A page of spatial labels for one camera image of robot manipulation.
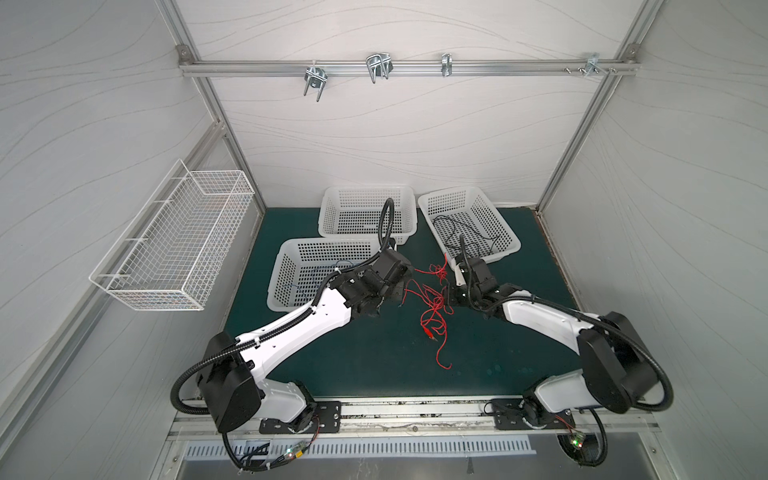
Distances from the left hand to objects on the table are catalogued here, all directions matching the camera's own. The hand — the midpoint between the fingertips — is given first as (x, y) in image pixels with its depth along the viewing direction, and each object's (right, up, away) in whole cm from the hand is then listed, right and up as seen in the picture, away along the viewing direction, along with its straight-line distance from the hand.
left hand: (397, 272), depth 79 cm
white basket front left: (-31, 0, +22) cm, 38 cm away
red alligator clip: (+9, -18, +6) cm, 22 cm away
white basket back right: (+31, +19, +39) cm, 53 cm away
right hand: (+16, -5, +11) cm, 20 cm away
